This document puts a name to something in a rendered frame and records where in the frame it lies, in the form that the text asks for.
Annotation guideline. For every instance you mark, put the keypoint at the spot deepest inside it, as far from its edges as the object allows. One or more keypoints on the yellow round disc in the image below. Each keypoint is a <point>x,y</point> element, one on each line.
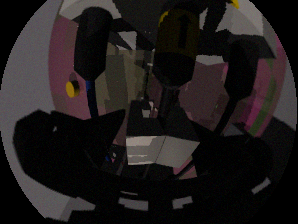
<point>72,88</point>

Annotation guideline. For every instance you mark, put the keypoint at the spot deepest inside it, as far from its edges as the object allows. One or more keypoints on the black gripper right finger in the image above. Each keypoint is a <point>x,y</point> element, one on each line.
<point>212,148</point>

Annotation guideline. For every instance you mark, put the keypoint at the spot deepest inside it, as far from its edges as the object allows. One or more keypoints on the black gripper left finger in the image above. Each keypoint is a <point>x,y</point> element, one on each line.
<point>94,135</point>

